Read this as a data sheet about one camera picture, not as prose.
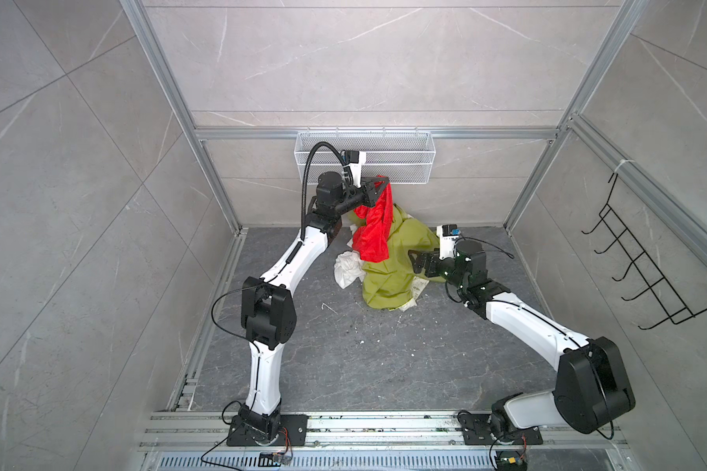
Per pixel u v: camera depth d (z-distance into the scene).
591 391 0.42
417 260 0.78
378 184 0.80
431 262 0.74
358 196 0.73
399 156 1.00
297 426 0.73
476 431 0.73
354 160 0.71
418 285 1.01
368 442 0.73
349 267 1.04
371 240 0.88
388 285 0.98
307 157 0.61
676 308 0.58
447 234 0.73
